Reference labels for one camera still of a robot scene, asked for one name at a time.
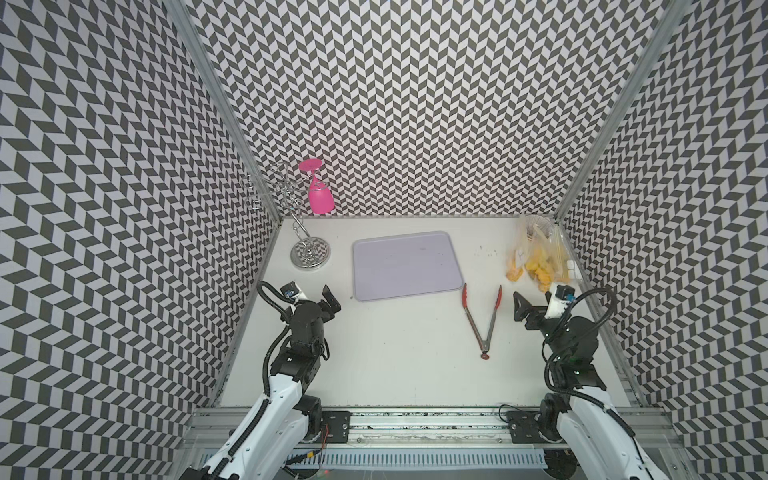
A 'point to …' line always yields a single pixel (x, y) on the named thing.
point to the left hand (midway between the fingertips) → (313, 295)
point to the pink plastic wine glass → (320, 196)
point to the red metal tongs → (485, 352)
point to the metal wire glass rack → (311, 252)
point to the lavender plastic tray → (405, 265)
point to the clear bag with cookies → (516, 259)
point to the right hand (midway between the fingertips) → (529, 297)
